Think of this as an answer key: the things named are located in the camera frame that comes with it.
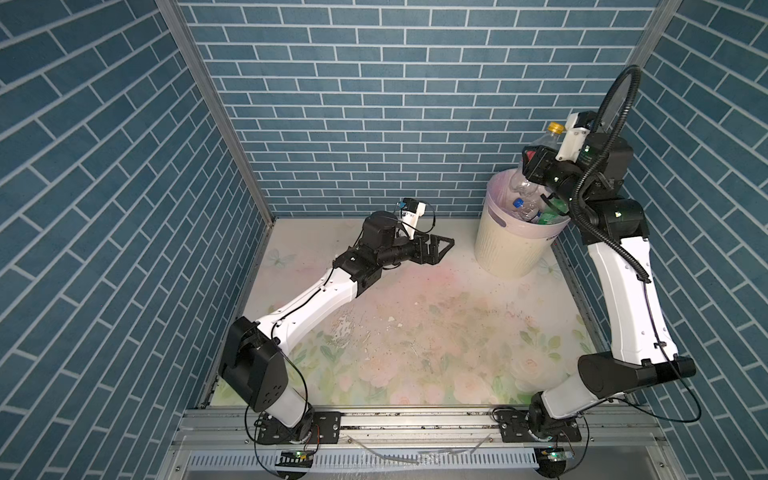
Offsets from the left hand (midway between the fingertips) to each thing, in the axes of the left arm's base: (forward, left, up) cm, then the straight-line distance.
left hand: (442, 241), depth 72 cm
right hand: (+9, -17, +20) cm, 28 cm away
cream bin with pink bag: (+9, -23, -12) cm, 27 cm away
